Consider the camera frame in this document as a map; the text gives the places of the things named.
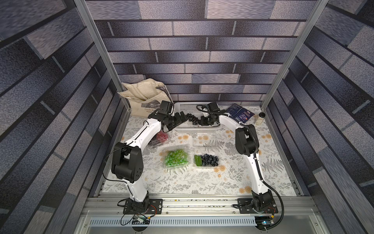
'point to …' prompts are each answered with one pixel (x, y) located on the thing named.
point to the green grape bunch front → (172, 159)
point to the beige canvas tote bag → (144, 96)
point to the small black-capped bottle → (261, 115)
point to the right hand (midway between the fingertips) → (206, 160)
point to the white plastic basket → (188, 127)
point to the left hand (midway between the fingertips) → (180, 142)
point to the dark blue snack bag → (239, 113)
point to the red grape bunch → (162, 137)
